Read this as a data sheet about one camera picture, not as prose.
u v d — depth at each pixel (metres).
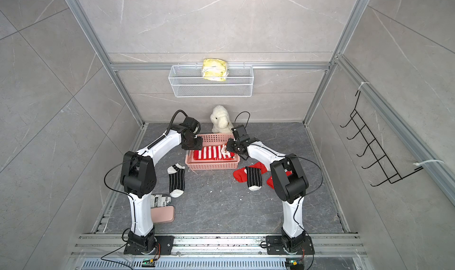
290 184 0.51
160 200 0.83
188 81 1.00
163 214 0.80
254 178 0.93
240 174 0.95
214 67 0.86
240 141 0.76
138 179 0.53
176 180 0.93
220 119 0.96
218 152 1.01
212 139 1.07
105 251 0.74
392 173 0.58
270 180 0.93
